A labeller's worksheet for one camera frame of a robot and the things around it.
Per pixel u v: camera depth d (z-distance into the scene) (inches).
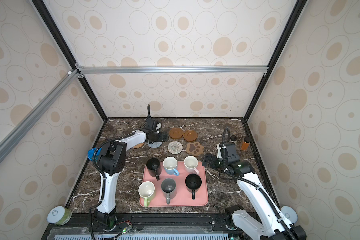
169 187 32.7
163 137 37.2
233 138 44.8
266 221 16.0
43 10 26.7
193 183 33.3
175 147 40.4
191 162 35.4
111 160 22.9
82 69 35.3
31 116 24.7
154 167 35.7
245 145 38.2
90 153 34.7
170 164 35.1
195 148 40.2
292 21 28.2
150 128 33.6
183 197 32.0
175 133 43.1
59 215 28.1
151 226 28.7
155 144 40.5
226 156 22.7
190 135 43.0
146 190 32.5
